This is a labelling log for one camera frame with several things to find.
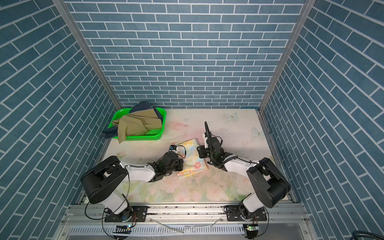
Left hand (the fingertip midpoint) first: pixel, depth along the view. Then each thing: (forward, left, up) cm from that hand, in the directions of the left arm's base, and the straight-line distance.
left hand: (185, 162), depth 91 cm
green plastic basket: (+22, +25, -1) cm, 33 cm away
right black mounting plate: (-27, -25, +1) cm, 37 cm away
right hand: (+6, -7, +7) cm, 12 cm away
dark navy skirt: (+15, +44, +12) cm, 48 cm away
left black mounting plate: (-27, +22, -1) cm, 35 cm away
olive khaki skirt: (+20, +30, +14) cm, 39 cm away
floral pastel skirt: (-1, -5, +2) cm, 5 cm away
